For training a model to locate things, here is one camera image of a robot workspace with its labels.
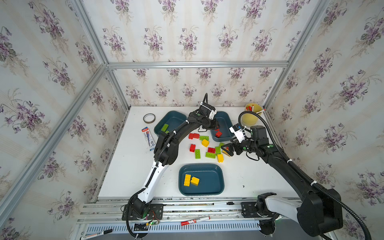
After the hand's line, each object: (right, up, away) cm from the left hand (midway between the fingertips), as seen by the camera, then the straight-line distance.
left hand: (218, 125), depth 96 cm
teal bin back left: (-32, +4, +15) cm, 35 cm away
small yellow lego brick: (-16, -31, -15) cm, 38 cm away
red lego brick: (+1, -6, +4) cm, 8 cm away
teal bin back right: (+4, -6, +5) cm, 9 cm away
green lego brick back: (-11, -9, +5) cm, 15 cm away
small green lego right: (+2, -13, +2) cm, 13 cm away
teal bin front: (-6, -30, -14) cm, 34 cm away
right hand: (+1, -10, -16) cm, 19 cm away
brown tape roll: (-51, +5, +18) cm, 54 cm away
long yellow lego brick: (-20, -31, -14) cm, 40 cm away
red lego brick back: (-18, -7, +5) cm, 20 cm away
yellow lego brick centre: (-9, -12, 0) cm, 15 cm away
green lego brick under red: (-5, -19, -3) cm, 20 cm away
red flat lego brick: (-5, -16, -3) cm, 17 cm away
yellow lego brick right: (-1, -14, -20) cm, 25 cm away
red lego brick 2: (-17, -15, -1) cm, 23 cm away
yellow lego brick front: (0, -20, -6) cm, 21 cm away
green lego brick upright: (-14, -18, -3) cm, 23 cm away
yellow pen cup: (+24, +4, +7) cm, 25 cm away
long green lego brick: (-37, -2, +11) cm, 39 cm away
